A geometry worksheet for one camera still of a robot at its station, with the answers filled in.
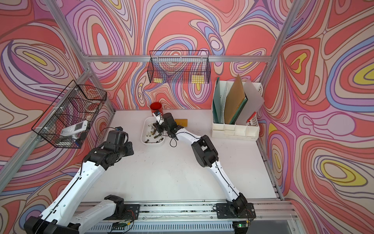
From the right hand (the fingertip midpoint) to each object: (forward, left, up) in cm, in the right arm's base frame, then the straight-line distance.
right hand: (156, 125), depth 103 cm
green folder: (+1, -41, +18) cm, 45 cm away
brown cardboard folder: (+12, -57, +12) cm, 59 cm away
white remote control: (-22, +30, +26) cm, 46 cm away
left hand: (-24, +9, +12) cm, 28 cm away
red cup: (+15, +1, +5) cm, 16 cm away
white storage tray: (-2, +6, -5) cm, 8 cm away
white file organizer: (-7, -65, -1) cm, 65 cm away
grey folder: (+1, -65, +20) cm, 68 cm away
